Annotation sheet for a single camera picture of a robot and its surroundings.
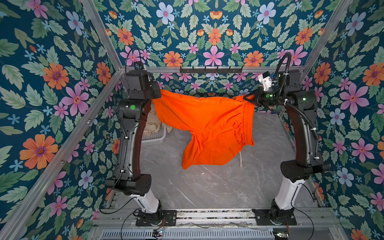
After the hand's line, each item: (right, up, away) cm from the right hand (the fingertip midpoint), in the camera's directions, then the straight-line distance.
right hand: (246, 95), depth 66 cm
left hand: (-42, +7, -3) cm, 42 cm away
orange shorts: (-11, -15, +14) cm, 23 cm away
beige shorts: (-56, -12, +41) cm, 70 cm away
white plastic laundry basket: (-53, -22, +38) cm, 69 cm away
